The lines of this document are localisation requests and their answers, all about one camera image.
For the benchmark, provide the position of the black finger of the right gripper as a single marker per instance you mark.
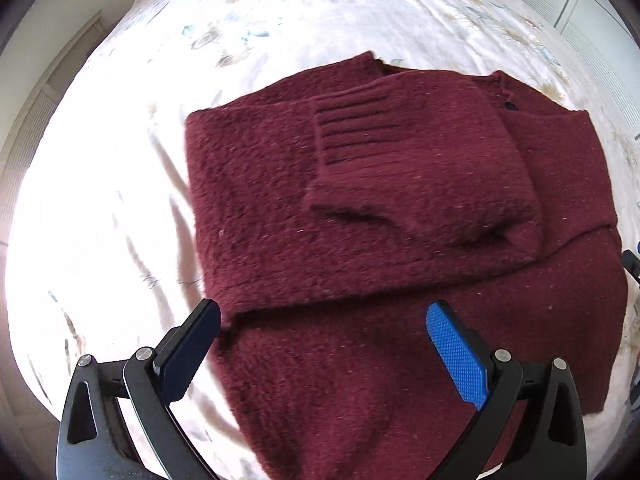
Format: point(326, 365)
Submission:
point(631, 264)

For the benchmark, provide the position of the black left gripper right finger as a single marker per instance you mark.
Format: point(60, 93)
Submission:
point(550, 441)

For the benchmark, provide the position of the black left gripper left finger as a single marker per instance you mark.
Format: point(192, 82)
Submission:
point(93, 439)

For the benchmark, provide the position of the dark red knit sweater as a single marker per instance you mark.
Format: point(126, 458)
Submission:
point(333, 207)

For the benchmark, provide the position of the white louvered wardrobe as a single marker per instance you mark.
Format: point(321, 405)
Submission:
point(598, 33)

